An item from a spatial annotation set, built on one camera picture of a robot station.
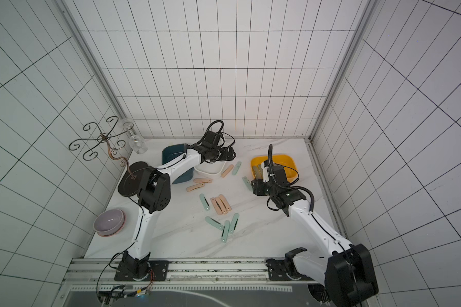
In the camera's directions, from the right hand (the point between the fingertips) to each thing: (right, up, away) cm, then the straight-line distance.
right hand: (257, 178), depth 85 cm
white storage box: (-23, +3, +13) cm, 27 cm away
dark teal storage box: (-47, +12, +22) cm, 53 cm away
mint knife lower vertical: (-15, -23, -2) cm, 28 cm away
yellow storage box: (+16, +8, +13) cm, 22 cm away
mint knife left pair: (-24, -14, +5) cm, 28 cm away
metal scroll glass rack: (-66, +18, -7) cm, 69 cm away
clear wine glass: (-57, +17, +3) cm, 60 cm away
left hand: (-14, +9, +14) cm, 22 cm away
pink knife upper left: (-27, -3, +15) cm, 31 cm away
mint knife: (-9, +3, +20) cm, 22 cm away
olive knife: (+2, +1, +18) cm, 18 cm away
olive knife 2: (+4, +3, +19) cm, 20 cm away
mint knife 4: (-10, -19, +2) cm, 22 cm away
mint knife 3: (-20, -20, +1) cm, 29 cm away
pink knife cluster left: (-21, -12, +7) cm, 25 cm away
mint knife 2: (-3, -5, +15) cm, 16 cm away
